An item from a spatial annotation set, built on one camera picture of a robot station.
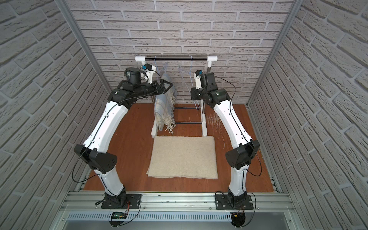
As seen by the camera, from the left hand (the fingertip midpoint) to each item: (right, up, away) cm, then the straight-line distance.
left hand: (166, 81), depth 71 cm
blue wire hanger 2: (-5, +17, +26) cm, 32 cm away
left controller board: (-25, -71, +1) cm, 75 cm away
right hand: (+11, -4, +6) cm, 13 cm away
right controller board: (+36, -69, -1) cm, 78 cm away
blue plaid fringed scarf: (-4, -13, +17) cm, 21 cm away
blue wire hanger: (+19, -8, +52) cm, 55 cm away
